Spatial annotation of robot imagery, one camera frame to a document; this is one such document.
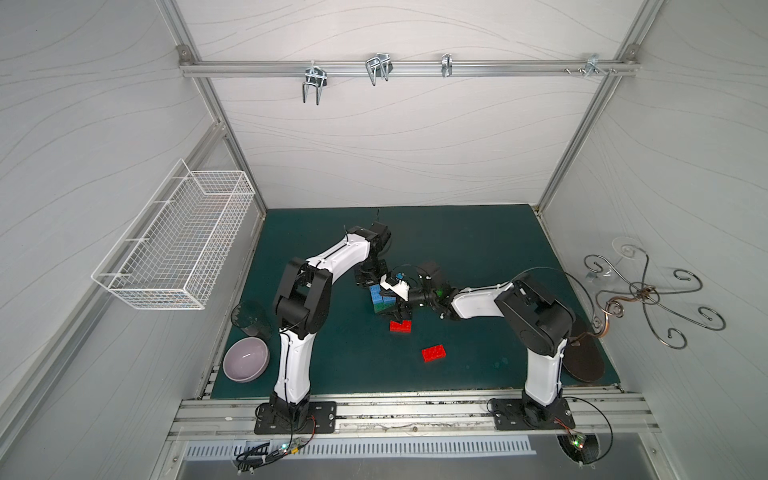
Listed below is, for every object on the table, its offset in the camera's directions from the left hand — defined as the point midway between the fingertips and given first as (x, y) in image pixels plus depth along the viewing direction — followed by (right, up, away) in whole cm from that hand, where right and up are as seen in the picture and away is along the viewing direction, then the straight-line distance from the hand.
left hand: (381, 285), depth 94 cm
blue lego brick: (-2, -1, -4) cm, 4 cm away
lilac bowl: (-38, -19, -12) cm, 44 cm away
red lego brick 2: (+15, -17, -12) cm, 25 cm away
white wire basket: (-48, +13, -25) cm, 55 cm away
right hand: (-1, -3, -5) cm, 6 cm away
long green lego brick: (-1, -6, -3) cm, 7 cm away
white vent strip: (-5, -35, -23) cm, 42 cm away
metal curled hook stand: (+56, 0, -24) cm, 61 cm away
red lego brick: (+8, -11, -6) cm, 15 cm away
